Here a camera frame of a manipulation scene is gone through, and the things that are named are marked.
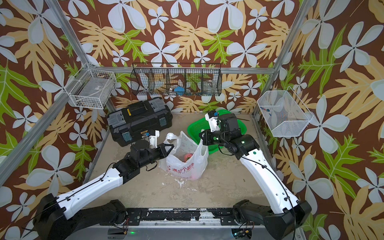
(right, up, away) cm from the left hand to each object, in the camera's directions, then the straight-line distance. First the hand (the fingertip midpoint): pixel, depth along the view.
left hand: (175, 144), depth 74 cm
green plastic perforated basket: (+12, +10, +30) cm, 33 cm away
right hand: (+11, +5, -4) cm, 13 cm away
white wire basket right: (+61, +15, +8) cm, 64 cm away
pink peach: (+6, -9, +14) cm, 18 cm away
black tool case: (-25, +13, +20) cm, 34 cm away
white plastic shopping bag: (+10, -13, +4) cm, 17 cm away
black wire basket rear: (+14, +41, +24) cm, 49 cm away
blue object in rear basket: (+1, +32, +21) cm, 38 cm away
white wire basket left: (-49, +32, +12) cm, 59 cm away
